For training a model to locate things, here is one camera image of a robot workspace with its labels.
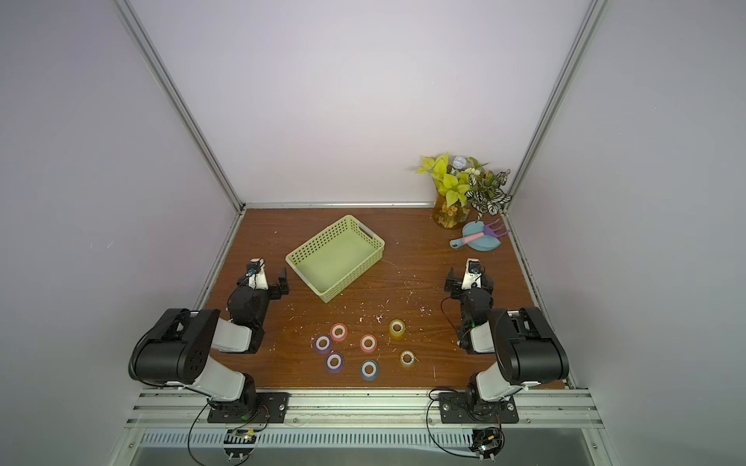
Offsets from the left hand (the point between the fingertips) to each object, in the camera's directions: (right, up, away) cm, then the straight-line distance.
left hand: (272, 267), depth 90 cm
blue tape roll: (+31, -28, -11) cm, 43 cm away
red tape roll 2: (+31, -22, -6) cm, 38 cm away
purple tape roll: (+17, -22, -7) cm, 29 cm away
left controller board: (-2, -43, -18) cm, 46 cm away
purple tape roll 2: (+21, -26, -9) cm, 35 cm away
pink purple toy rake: (+77, +11, +21) cm, 80 cm away
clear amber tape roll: (+42, -25, -9) cm, 50 cm away
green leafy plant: (+63, +28, +5) cm, 69 cm away
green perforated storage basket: (+18, +2, +14) cm, 23 cm away
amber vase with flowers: (+63, +17, +19) cm, 68 cm away
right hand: (+63, 0, -1) cm, 63 cm away
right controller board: (+61, -41, -20) cm, 76 cm away
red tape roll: (+23, -20, -5) cm, 31 cm away
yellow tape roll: (+40, -18, -3) cm, 44 cm away
